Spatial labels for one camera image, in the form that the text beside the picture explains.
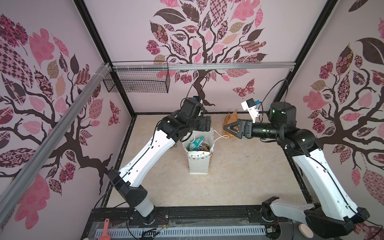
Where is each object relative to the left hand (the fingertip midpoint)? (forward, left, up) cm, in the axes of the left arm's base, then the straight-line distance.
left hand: (202, 122), depth 70 cm
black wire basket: (+39, +32, 0) cm, 51 cm away
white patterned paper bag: (-13, +1, -17) cm, 21 cm away
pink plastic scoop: (-43, +45, -33) cm, 70 cm away
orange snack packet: (+26, -22, -26) cm, 43 cm away
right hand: (-10, -10, +9) cm, 16 cm away
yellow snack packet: (+3, -3, -28) cm, 29 cm away
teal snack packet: (+1, +2, -21) cm, 21 cm away
